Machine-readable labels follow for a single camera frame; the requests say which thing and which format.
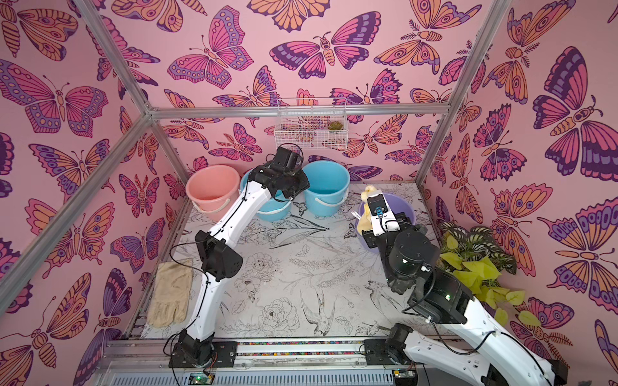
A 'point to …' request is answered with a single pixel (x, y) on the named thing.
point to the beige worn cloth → (170, 293)
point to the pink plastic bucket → (213, 189)
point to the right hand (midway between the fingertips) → (386, 202)
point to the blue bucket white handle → (276, 208)
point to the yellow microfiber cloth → (365, 220)
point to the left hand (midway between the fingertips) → (314, 183)
